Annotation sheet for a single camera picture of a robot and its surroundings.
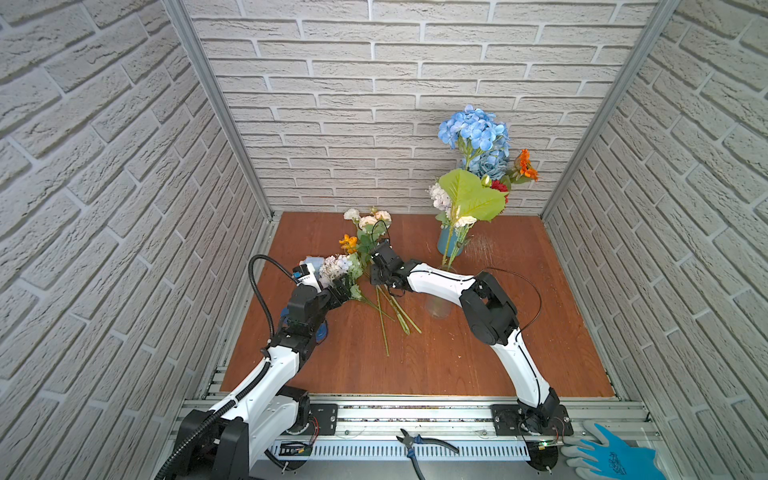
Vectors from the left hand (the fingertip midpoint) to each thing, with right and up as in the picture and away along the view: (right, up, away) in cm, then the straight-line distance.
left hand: (336, 276), depth 83 cm
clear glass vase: (+30, -11, +8) cm, 33 cm away
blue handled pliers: (+21, -38, -13) cm, 45 cm away
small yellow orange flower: (0, +9, +24) cm, 26 cm away
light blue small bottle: (-9, +4, +11) cm, 15 cm away
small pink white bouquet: (+2, +2, +9) cm, 10 cm away
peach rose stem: (+34, +15, -10) cm, 38 cm away
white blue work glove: (+67, -41, -15) cm, 80 cm away
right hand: (+10, +1, +15) cm, 18 cm away
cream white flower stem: (+12, +20, +30) cm, 38 cm away
